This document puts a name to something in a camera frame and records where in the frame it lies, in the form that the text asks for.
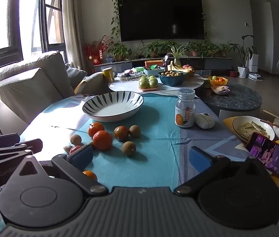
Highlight brown kiwi fruit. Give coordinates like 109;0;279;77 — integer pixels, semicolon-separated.
122;141;137;156
129;125;141;137
70;134;82;146

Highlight large orange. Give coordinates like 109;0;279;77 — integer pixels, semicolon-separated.
92;130;113;151

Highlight small orange mandarin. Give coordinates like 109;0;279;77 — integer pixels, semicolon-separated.
87;122;105;138

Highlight brown kiwi fruit front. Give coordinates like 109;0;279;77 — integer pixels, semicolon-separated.
122;141;137;156

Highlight reddish brown fruit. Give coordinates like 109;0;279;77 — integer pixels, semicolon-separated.
113;126;129;142

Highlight red small apple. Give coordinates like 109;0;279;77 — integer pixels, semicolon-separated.
69;146;82;155

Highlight white small round device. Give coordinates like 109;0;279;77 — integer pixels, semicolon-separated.
195;113;215;130

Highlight teal patterned tablecloth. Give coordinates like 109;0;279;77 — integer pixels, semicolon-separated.
0;94;279;237

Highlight clear jar with nuts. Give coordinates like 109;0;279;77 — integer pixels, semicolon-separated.
175;88;196;128

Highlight striped white ceramic plate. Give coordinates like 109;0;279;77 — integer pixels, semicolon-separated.
82;91;144;122

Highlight beige sofa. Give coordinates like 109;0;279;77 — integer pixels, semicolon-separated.
0;51;109;124

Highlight smartphone with orange case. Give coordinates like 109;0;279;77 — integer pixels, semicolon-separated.
246;132;279;177

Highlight dark round stone table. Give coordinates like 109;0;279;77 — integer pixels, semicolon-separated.
196;82;262;119

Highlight pink snack dish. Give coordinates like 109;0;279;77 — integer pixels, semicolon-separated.
211;86;230;95

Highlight yellow fruit basket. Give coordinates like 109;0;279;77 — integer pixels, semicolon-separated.
208;76;228;86

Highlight grey cushion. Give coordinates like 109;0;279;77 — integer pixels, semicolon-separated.
65;64;87;90

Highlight blue bowl of kiwis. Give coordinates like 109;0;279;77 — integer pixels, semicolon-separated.
158;71;186;87

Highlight banana bunch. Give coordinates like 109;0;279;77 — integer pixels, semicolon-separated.
168;61;195;76

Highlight yellow tin can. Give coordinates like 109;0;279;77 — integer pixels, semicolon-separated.
102;67;115;83

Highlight white round coffee table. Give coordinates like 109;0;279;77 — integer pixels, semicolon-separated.
108;74;204;93

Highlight green apples on tray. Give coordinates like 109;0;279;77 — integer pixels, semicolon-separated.
138;75;159;91

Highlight robot vacuum dock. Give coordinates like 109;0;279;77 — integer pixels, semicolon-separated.
248;72;262;81

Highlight tall plant in white pot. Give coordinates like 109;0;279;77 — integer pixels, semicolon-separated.
229;34;254;79

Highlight grey tv cabinet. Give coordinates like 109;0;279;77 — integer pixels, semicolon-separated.
93;57;232;74

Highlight glass dish with snacks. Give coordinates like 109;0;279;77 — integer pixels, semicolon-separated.
117;70;144;81

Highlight light blue rectangular dish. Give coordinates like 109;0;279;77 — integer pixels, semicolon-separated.
144;64;164;76

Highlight white air purifier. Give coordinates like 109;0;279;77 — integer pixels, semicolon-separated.
248;54;259;73

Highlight red flower decoration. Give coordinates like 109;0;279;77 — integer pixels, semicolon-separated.
84;35;114;66

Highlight spider plant in vase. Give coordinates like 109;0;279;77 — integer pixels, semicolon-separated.
168;45;187;66

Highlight orange box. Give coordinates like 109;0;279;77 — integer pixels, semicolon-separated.
145;60;163;67

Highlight black wall television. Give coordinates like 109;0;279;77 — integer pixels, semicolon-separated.
118;0;205;42

